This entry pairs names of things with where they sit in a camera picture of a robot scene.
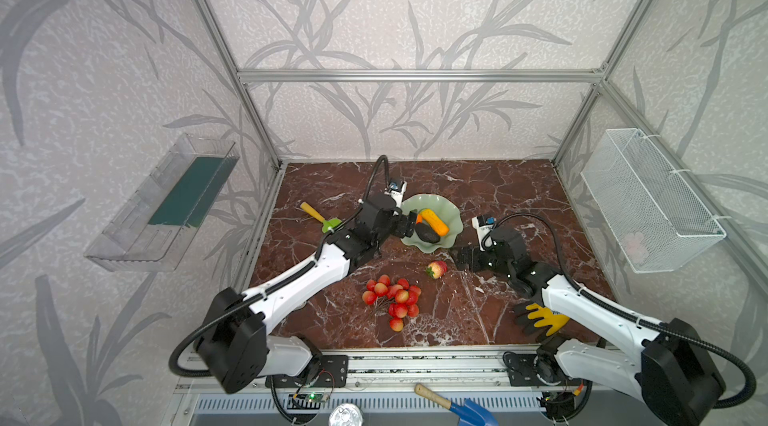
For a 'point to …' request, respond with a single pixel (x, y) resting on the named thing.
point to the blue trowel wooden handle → (469, 412)
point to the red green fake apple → (436, 269)
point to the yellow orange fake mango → (434, 220)
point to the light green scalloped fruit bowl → (445, 208)
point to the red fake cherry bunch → (399, 300)
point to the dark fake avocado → (426, 233)
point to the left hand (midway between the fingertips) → (410, 199)
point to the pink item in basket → (635, 248)
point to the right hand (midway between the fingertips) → (462, 238)
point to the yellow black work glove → (539, 322)
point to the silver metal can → (346, 414)
